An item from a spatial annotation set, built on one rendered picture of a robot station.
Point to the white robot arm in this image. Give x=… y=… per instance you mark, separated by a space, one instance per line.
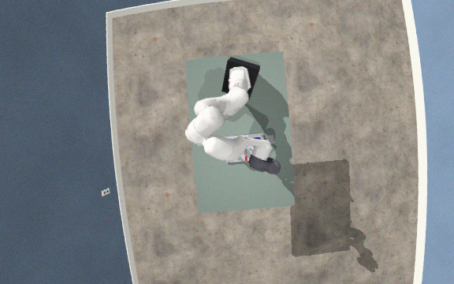
x=202 y=129

